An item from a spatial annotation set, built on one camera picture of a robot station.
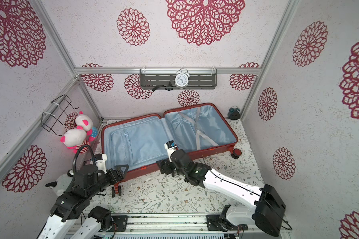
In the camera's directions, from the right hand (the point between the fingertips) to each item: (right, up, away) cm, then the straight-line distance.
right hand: (161, 159), depth 75 cm
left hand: (-18, -4, -3) cm, 18 cm away
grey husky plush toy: (-44, -11, -8) cm, 46 cm away
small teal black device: (+52, +29, +42) cm, 73 cm away
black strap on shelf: (+3, +42, +18) cm, 46 cm away
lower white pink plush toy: (-50, +10, +10) cm, 52 cm away
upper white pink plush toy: (-49, +20, +17) cm, 56 cm away
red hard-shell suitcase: (-20, +7, +21) cm, 30 cm away
